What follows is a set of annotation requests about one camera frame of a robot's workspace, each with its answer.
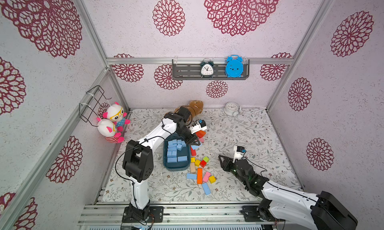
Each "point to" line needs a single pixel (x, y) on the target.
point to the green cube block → (206, 159)
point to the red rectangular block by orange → (199, 134)
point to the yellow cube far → (212, 179)
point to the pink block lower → (206, 176)
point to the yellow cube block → (192, 159)
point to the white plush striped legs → (107, 128)
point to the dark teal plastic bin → (168, 166)
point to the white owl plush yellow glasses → (116, 114)
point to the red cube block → (203, 163)
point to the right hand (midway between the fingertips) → (219, 156)
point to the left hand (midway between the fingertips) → (196, 143)
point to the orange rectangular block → (202, 132)
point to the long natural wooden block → (192, 167)
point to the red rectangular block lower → (193, 152)
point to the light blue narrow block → (194, 147)
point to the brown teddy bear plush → (195, 106)
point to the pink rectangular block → (201, 139)
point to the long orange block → (199, 176)
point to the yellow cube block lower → (197, 162)
